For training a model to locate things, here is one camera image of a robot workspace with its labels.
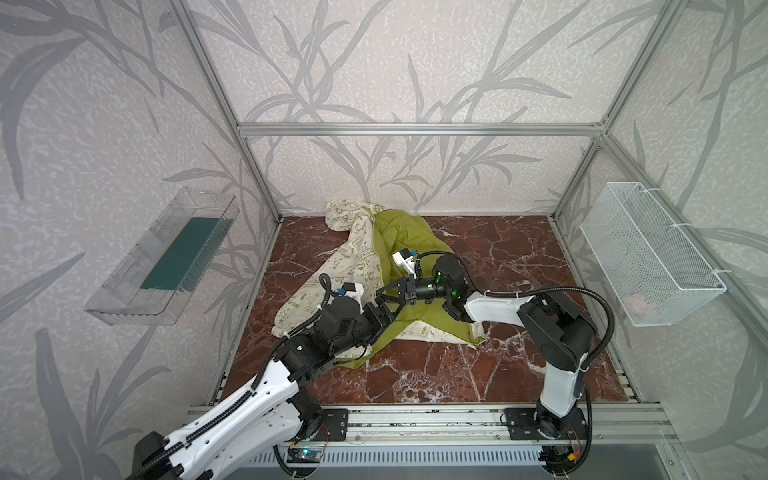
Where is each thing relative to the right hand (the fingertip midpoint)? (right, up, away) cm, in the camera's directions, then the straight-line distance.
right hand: (381, 289), depth 76 cm
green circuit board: (-17, -39, -5) cm, 43 cm away
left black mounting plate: (-12, -34, -2) cm, 36 cm away
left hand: (+6, -3, -5) cm, 8 cm away
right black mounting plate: (+36, -34, -2) cm, 49 cm away
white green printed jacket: (+3, +7, +4) cm, 9 cm away
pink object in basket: (+63, -3, -3) cm, 64 cm away
